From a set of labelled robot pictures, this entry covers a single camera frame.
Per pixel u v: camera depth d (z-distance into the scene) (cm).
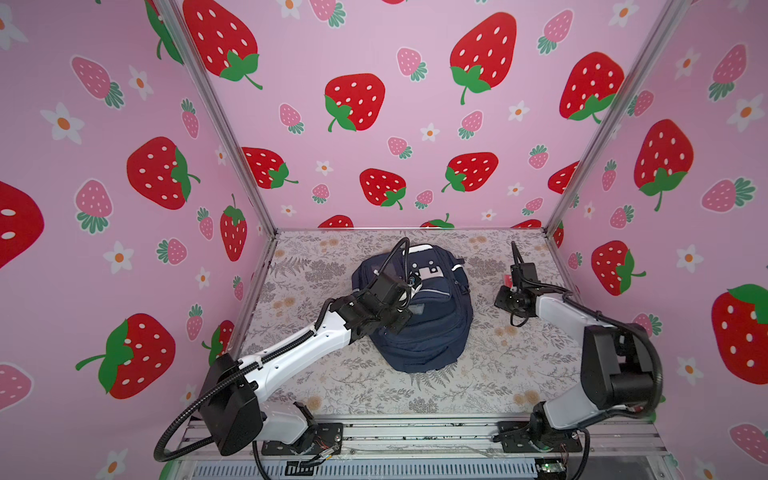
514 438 74
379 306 58
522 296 70
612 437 76
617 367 45
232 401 39
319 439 73
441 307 84
